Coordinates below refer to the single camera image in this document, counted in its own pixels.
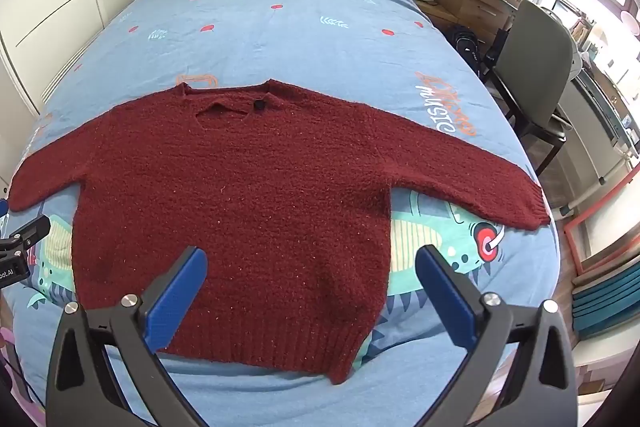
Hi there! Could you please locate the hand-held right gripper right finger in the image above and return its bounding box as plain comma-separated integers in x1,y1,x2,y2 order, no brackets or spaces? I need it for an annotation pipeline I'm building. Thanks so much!
415,244,579,427

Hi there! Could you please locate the orange frame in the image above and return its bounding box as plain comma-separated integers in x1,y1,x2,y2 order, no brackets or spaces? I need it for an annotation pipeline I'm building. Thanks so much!
564,167,640,275

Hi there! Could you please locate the grey chair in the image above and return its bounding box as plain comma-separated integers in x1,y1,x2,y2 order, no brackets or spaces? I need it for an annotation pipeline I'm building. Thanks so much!
482,0,576,178

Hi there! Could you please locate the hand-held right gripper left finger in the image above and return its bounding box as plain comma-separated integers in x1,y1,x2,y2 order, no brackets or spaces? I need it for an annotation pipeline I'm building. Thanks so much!
46,246,209,427

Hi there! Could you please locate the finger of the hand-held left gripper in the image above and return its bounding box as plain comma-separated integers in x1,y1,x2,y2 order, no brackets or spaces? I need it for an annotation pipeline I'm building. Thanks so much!
0,215,52,258

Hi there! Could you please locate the blue dinosaur print bed sheet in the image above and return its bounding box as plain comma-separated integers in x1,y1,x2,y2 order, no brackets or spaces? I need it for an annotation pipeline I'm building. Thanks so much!
0,0,561,427

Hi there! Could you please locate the black bag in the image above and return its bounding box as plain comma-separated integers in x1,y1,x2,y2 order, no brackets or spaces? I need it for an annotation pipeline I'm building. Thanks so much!
442,26,493,72

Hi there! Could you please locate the teal striped cushion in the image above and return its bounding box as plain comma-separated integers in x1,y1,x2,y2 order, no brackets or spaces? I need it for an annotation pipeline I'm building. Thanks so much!
570,269,640,340

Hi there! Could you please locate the dark red knit sweater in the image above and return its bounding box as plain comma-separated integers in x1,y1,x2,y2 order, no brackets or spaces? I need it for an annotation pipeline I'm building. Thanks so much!
7,78,552,385

